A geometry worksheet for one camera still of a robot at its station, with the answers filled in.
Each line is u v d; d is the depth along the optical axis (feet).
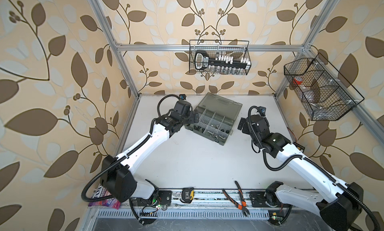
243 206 2.36
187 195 2.42
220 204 2.42
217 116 3.53
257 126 1.84
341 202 1.23
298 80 2.90
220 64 2.78
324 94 2.41
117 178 1.32
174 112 1.95
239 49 2.99
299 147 2.97
